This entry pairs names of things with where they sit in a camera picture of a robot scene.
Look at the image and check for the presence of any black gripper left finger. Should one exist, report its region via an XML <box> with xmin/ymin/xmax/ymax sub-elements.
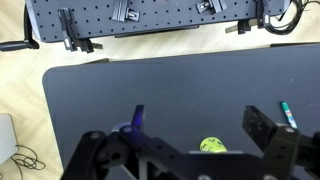
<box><xmin>61</xmin><ymin>104</ymin><xmax>188</xmax><ymax>180</ymax></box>

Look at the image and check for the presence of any black cable bundle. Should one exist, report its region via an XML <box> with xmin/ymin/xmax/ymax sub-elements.
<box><xmin>264</xmin><ymin>0</ymin><xmax>320</xmax><ymax>36</ymax></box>

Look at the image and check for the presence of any black clamp with metal jaw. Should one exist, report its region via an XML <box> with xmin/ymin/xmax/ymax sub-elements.
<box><xmin>225</xmin><ymin>0</ymin><xmax>272</xmax><ymax>35</ymax></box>

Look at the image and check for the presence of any white plastic box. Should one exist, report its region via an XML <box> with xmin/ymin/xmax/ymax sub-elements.
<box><xmin>0</xmin><ymin>113</ymin><xmax>20</xmax><ymax>166</ymax></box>

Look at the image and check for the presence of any black clamp with label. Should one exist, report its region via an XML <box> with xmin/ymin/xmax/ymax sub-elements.
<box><xmin>57</xmin><ymin>7</ymin><xmax>104</xmax><ymax>54</ymax></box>

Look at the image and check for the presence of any black perforated breadboard table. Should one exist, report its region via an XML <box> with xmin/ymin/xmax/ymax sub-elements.
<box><xmin>24</xmin><ymin>0</ymin><xmax>292</xmax><ymax>44</ymax></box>

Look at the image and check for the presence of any green whiteboard marker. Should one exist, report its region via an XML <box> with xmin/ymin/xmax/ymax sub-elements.
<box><xmin>279</xmin><ymin>100</ymin><xmax>299</xmax><ymax>130</ymax></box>

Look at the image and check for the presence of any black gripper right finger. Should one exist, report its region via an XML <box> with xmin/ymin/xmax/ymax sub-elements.
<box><xmin>242</xmin><ymin>105</ymin><xmax>320</xmax><ymax>180</ymax></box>

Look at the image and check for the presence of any black crank handle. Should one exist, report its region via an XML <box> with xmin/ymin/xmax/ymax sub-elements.
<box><xmin>0</xmin><ymin>4</ymin><xmax>40</xmax><ymax>52</ymax></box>

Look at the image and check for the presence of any thin black floor cable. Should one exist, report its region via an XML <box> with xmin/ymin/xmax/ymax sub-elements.
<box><xmin>9</xmin><ymin>144</ymin><xmax>47</xmax><ymax>180</ymax></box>

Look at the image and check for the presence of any yellow-green cup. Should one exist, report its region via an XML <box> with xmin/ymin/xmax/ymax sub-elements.
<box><xmin>199</xmin><ymin>135</ymin><xmax>228</xmax><ymax>154</ymax></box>

